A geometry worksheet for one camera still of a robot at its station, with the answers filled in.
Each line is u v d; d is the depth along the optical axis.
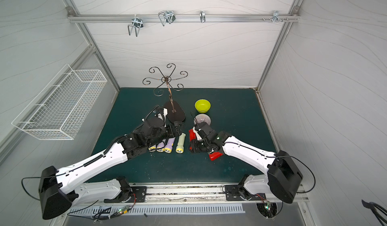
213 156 0.83
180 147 0.86
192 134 0.80
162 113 0.66
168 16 0.77
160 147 0.62
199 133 0.66
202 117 1.01
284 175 0.41
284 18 0.79
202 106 1.07
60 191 0.40
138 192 0.74
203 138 0.63
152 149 0.60
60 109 0.69
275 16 0.76
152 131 0.54
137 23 0.78
